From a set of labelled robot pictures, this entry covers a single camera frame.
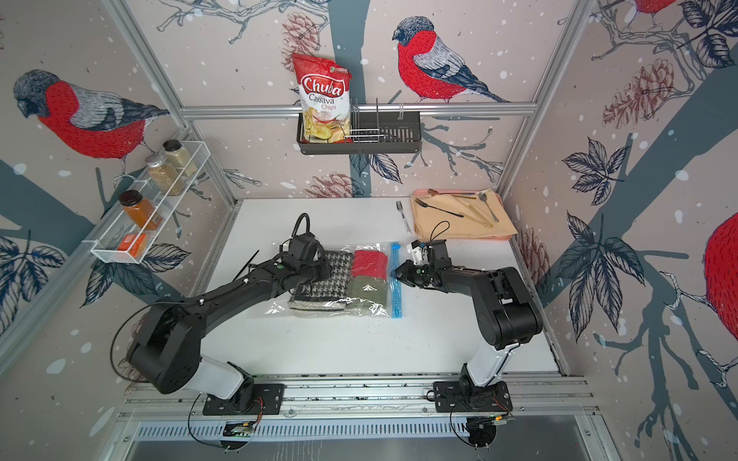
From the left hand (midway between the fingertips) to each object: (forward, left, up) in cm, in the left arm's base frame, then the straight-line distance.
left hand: (337, 262), depth 88 cm
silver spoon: (+40, -59, -10) cm, 72 cm away
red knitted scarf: (+3, -10, -5) cm, 11 cm away
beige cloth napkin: (+29, -53, -10) cm, 61 cm away
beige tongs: (+27, -55, -11) cm, 62 cm away
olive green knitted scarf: (-7, -9, -6) cm, 13 cm away
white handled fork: (+34, -22, -11) cm, 42 cm away
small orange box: (-9, +45, +21) cm, 50 cm away
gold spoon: (+41, -37, -10) cm, 57 cm away
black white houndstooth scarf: (-7, +2, -7) cm, 10 cm away
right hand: (0, -17, -7) cm, 19 cm away
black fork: (+37, -30, -10) cm, 49 cm away
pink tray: (+41, -32, -10) cm, 54 cm away
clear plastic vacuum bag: (-7, -19, -10) cm, 22 cm away
